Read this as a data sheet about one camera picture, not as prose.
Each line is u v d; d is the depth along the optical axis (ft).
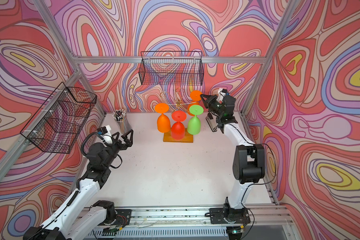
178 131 2.60
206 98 2.64
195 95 2.70
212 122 3.63
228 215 2.18
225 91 2.61
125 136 2.22
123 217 2.40
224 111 2.23
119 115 3.16
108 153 2.00
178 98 3.75
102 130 2.06
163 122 2.68
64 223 1.37
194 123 2.63
